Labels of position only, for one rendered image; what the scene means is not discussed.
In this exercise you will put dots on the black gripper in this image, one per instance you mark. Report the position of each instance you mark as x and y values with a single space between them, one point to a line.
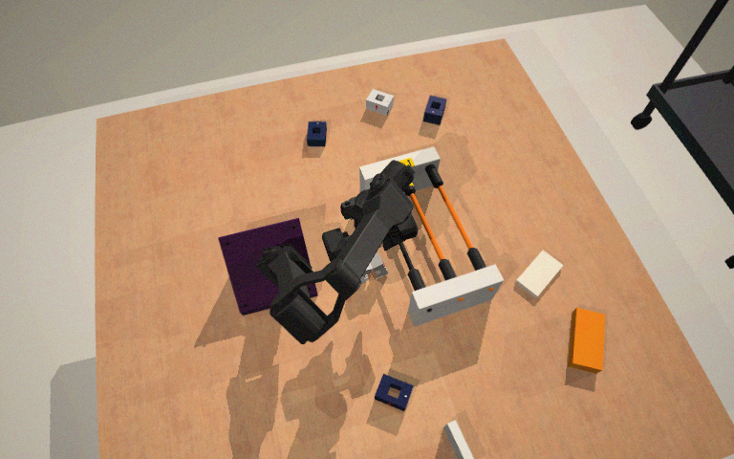
334 240

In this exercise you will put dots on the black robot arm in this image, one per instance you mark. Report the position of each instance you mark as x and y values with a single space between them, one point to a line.
376 210

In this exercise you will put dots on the orange rectangular block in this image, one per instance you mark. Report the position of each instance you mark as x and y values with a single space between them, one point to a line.
587 341

